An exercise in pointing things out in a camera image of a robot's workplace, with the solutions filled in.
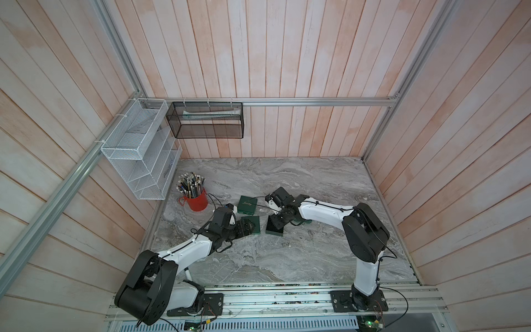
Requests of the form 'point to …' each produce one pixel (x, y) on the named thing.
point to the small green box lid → (255, 219)
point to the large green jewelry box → (247, 205)
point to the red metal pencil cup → (197, 204)
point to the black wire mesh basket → (207, 120)
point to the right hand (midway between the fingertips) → (275, 220)
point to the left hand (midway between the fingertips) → (248, 230)
